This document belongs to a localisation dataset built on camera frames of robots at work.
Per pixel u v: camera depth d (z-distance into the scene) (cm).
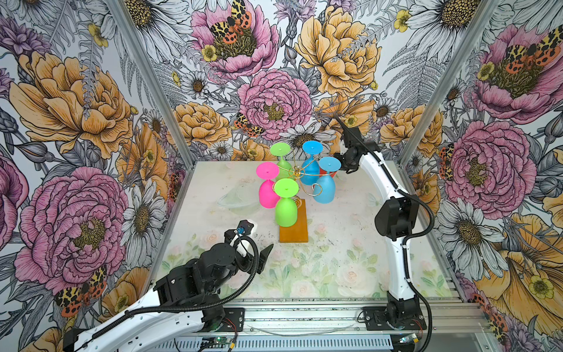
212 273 48
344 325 75
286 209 74
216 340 71
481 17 73
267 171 72
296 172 75
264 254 58
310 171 85
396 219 61
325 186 81
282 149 82
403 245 62
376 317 74
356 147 72
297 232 94
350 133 79
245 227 55
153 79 88
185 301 46
